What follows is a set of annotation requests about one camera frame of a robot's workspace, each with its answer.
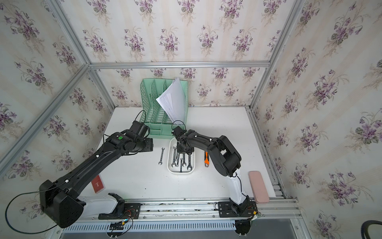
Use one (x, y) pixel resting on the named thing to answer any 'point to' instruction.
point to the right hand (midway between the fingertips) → (184, 151)
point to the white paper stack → (173, 101)
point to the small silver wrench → (161, 162)
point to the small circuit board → (118, 225)
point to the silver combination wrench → (174, 163)
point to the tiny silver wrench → (181, 165)
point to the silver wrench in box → (184, 162)
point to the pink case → (259, 188)
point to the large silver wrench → (189, 165)
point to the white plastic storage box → (178, 163)
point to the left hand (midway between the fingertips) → (150, 146)
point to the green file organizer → (160, 124)
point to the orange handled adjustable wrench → (206, 159)
